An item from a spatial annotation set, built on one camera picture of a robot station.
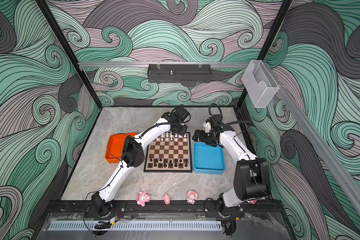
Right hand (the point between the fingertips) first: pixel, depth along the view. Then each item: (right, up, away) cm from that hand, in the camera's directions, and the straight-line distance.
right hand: (200, 139), depth 87 cm
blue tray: (+5, -13, +3) cm, 14 cm away
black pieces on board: (-15, -14, 0) cm, 20 cm away
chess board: (-17, -10, +6) cm, 20 cm away
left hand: (-9, +5, +9) cm, 14 cm away
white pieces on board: (-17, 0, +10) cm, 20 cm away
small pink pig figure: (-19, -29, -12) cm, 37 cm away
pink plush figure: (-31, -28, -13) cm, 44 cm away
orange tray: (-56, -6, +13) cm, 58 cm away
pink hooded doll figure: (-6, -27, -13) cm, 30 cm away
